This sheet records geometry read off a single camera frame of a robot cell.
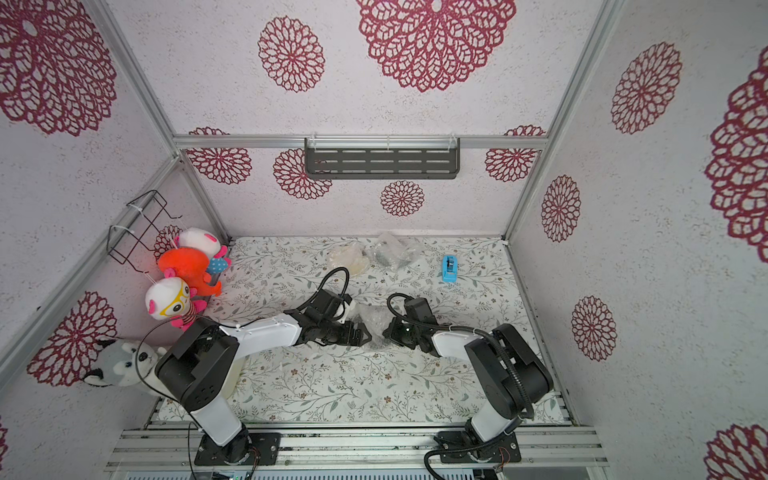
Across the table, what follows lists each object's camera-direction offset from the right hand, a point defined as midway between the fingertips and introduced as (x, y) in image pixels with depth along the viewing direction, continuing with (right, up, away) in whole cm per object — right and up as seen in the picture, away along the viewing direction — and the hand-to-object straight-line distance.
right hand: (380, 330), depth 91 cm
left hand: (-6, -2, -2) cm, 6 cm away
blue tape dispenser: (+25, +19, +17) cm, 36 cm away
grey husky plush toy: (-59, -3, -22) cm, 63 cm away
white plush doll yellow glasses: (-55, +11, -12) cm, 58 cm away
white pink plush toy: (-55, +27, +3) cm, 61 cm away
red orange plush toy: (-57, +20, -2) cm, 60 cm away
